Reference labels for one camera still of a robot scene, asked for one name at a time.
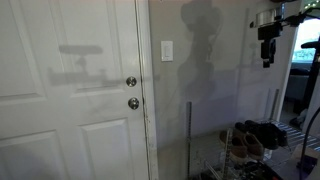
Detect green string lights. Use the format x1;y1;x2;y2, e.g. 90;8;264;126
303;0;320;11

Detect white panelled entry door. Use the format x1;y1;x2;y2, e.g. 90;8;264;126
0;0;150;180

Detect thin black hanging cable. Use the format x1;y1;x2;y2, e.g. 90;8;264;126
298;105;320;180

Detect silver entry door knob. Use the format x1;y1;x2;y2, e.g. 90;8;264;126
127;97;141;111

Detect brown shoe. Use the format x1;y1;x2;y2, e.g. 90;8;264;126
233;128;266;162
219;129;250;164

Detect bright window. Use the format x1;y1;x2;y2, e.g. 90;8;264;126
292;18;320;63

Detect white wall light switch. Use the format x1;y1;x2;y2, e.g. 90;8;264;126
160;40;174;63

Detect black shoe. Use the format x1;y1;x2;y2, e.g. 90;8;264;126
268;122;289;148
234;120;280;151

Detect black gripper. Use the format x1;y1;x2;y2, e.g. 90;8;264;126
257;23;284;69

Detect metal wire shelving rack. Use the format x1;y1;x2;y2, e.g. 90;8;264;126
184;88;320;180

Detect silver deadbolt lock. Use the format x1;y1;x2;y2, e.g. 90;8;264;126
125;76;138;88

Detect light wooden board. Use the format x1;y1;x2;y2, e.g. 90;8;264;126
286;143;320;180

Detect purple black tool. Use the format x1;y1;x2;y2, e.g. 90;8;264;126
296;154;318;175

